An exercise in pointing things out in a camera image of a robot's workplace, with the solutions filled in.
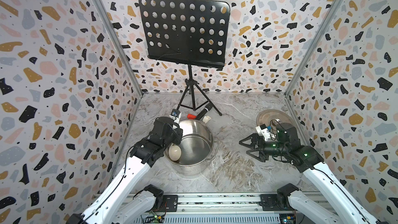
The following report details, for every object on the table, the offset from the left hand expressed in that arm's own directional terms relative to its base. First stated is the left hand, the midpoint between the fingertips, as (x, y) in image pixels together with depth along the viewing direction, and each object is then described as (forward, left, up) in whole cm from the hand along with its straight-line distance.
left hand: (179, 126), depth 75 cm
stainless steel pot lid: (+21, -58, -23) cm, 66 cm away
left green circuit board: (-34, +12, -25) cm, 44 cm away
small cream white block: (+20, -13, -21) cm, 31 cm away
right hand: (-12, -29, 0) cm, 32 cm away
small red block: (+23, -2, -23) cm, 33 cm away
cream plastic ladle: (-4, +5, -21) cm, 22 cm away
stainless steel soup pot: (0, -8, -26) cm, 27 cm away
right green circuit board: (-35, -50, -25) cm, 66 cm away
